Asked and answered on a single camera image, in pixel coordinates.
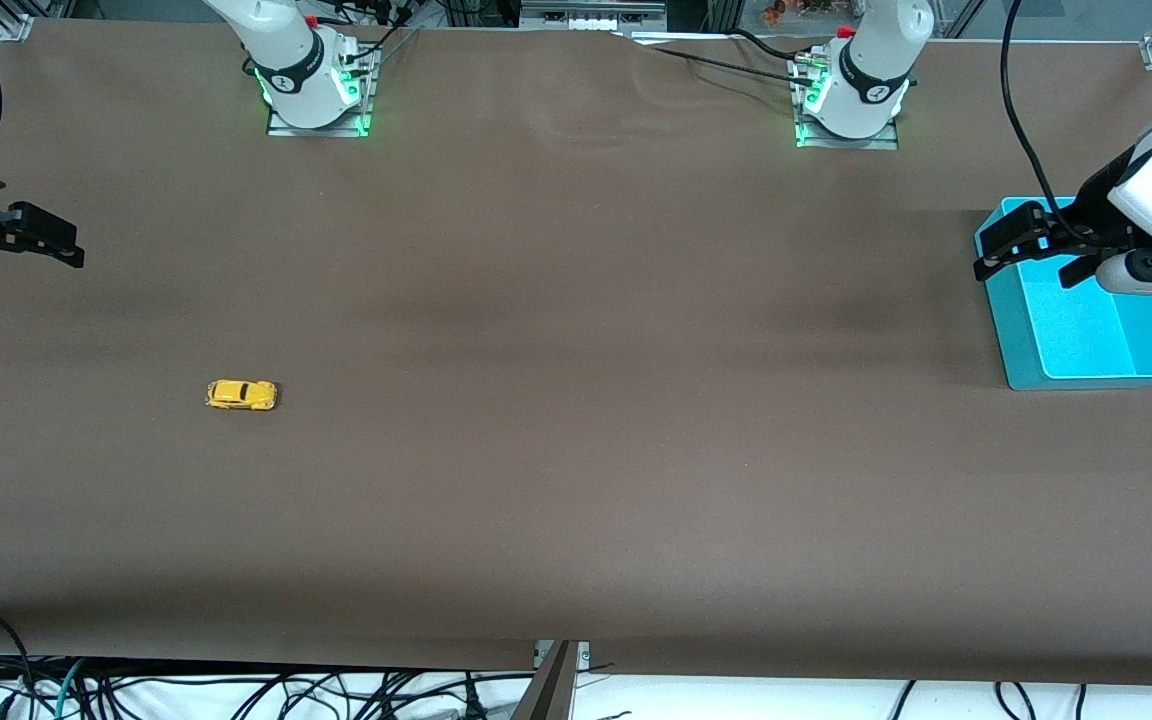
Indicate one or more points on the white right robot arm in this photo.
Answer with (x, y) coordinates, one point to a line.
(291, 60)

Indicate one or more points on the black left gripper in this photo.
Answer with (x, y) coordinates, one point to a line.
(1099, 203)

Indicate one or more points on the yellow beetle toy car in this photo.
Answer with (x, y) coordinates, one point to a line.
(236, 394)

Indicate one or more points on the orange background object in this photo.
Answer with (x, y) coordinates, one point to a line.
(774, 12)

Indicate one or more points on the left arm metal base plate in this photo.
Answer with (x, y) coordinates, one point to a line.
(886, 142)

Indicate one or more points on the grey power strip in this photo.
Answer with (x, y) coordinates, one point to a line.
(591, 14)

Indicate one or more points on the turquoise plastic bin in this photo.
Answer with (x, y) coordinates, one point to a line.
(1086, 330)

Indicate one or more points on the aluminium frame post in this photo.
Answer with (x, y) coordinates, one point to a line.
(551, 690)

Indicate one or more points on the brown table cover sheet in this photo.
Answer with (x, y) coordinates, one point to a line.
(576, 420)

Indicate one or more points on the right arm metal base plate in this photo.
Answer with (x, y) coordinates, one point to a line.
(368, 100)

